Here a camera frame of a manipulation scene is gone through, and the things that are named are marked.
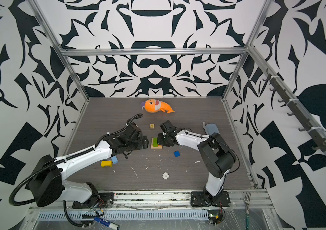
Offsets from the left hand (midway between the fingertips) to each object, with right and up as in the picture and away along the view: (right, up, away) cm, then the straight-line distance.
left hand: (144, 140), depth 83 cm
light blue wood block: (-18, -12, +4) cm, 22 cm away
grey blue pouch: (+43, +5, +15) cm, 46 cm away
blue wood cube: (+19, -10, +8) cm, 23 cm away
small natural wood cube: (+3, +6, +19) cm, 20 cm away
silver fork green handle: (+54, -29, -9) cm, 62 cm away
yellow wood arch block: (-21, -13, -1) cm, 25 cm away
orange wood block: (+9, -5, +8) cm, 13 cm away
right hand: (+8, -2, +9) cm, 12 cm away
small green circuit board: (+36, -35, -12) cm, 52 cm away
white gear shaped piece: (+12, -20, -1) cm, 23 cm away
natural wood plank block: (+7, -6, +9) cm, 13 cm away
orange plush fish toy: (+3, +21, +22) cm, 31 cm away
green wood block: (+5, -3, +10) cm, 12 cm away
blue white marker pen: (-17, -35, -15) cm, 42 cm away
